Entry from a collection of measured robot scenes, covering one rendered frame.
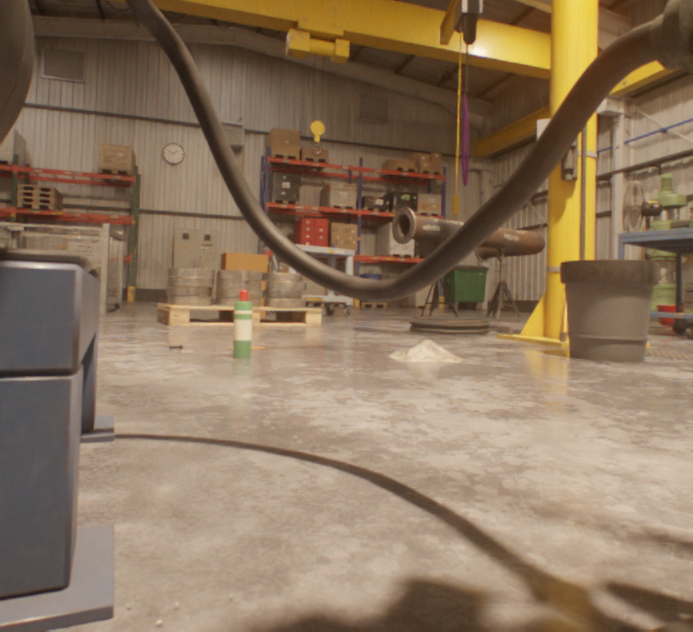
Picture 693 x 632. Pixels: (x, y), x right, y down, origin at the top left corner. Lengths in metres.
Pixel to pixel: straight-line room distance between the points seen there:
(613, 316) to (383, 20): 10.94
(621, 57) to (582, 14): 3.36
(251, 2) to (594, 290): 10.54
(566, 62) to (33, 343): 3.54
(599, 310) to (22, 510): 2.24
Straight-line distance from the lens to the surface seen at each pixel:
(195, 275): 4.22
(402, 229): 7.23
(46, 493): 0.46
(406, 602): 0.47
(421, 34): 13.04
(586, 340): 2.48
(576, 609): 0.50
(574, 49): 3.77
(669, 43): 0.47
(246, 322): 1.96
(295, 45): 11.97
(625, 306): 2.46
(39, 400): 0.44
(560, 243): 3.46
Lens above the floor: 0.23
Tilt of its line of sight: 1 degrees up
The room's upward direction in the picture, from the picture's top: 2 degrees clockwise
